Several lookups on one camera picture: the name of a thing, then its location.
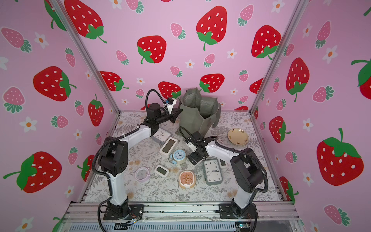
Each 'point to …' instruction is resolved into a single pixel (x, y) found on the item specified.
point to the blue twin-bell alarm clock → (178, 156)
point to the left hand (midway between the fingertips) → (182, 109)
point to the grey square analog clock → (161, 135)
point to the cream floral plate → (238, 136)
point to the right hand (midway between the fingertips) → (194, 156)
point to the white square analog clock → (206, 163)
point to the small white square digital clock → (161, 170)
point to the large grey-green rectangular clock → (212, 171)
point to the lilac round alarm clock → (142, 174)
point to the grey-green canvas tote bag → (196, 113)
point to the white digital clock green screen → (168, 147)
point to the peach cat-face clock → (187, 179)
